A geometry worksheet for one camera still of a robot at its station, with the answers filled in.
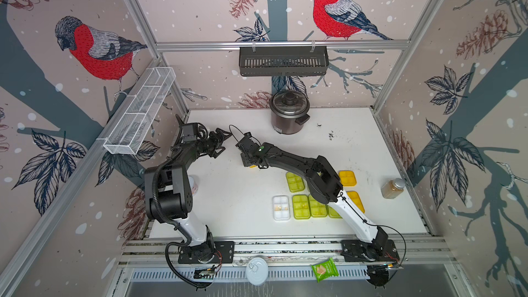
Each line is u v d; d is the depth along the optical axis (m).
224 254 0.73
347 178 0.92
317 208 0.84
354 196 0.87
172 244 0.65
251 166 0.93
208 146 0.81
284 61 1.04
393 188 0.81
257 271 0.66
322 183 0.59
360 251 0.73
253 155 0.76
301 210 0.83
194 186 0.86
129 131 0.72
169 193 0.48
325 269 0.68
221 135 0.85
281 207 0.84
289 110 0.98
